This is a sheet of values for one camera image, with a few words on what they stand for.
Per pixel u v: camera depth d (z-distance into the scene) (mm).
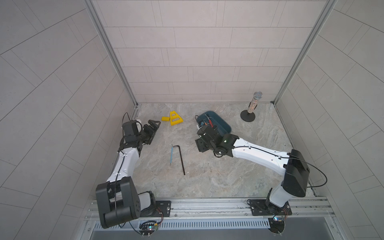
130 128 619
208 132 578
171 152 913
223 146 545
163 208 710
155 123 754
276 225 683
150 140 741
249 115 1071
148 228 652
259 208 670
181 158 882
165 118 1055
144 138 701
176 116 1084
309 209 711
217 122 1047
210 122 1035
